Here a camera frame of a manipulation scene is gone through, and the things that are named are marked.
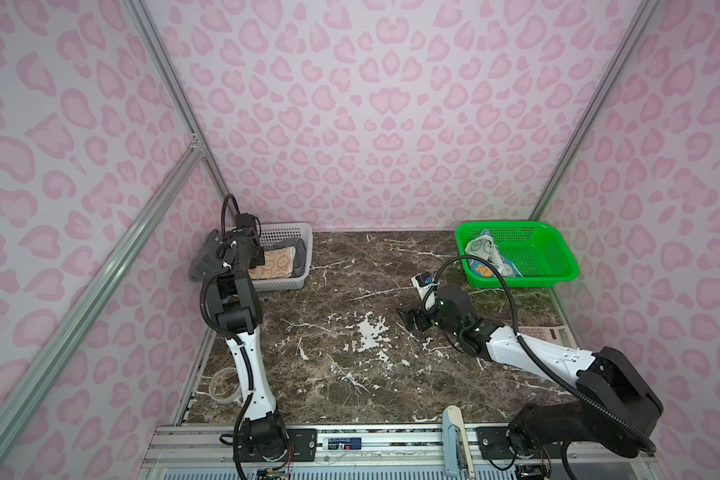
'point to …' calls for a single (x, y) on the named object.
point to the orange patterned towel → (279, 263)
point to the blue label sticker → (347, 443)
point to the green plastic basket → (537, 249)
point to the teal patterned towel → (483, 246)
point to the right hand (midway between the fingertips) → (411, 299)
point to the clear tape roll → (224, 385)
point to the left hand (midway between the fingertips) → (247, 258)
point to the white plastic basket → (302, 231)
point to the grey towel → (205, 255)
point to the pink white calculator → (560, 335)
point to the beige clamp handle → (451, 420)
